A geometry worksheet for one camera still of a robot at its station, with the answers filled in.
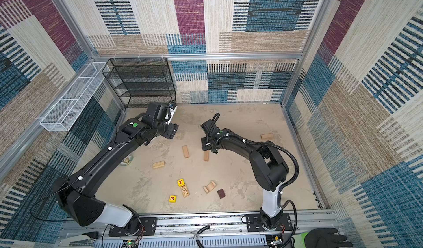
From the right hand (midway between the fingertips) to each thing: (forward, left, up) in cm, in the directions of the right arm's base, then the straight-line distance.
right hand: (208, 146), depth 92 cm
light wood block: (-6, +28, -8) cm, 30 cm away
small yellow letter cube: (-25, +17, -4) cm, 31 cm away
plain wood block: (0, +13, -5) cm, 14 cm away
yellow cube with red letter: (-18, +14, -5) cm, 23 cm away
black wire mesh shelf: (+43, +44, +13) cm, 63 cm away
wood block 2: (+9, -36, -6) cm, 38 cm away
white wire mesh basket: (+1, +60, +28) cm, 66 cm away
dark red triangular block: (-24, -6, -5) cm, 25 cm away
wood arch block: (-21, 0, -5) cm, 22 cm away
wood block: (-3, +1, -5) cm, 6 cm away
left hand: (+2, +17, +21) cm, 27 cm away
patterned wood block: (-22, +12, -5) cm, 25 cm away
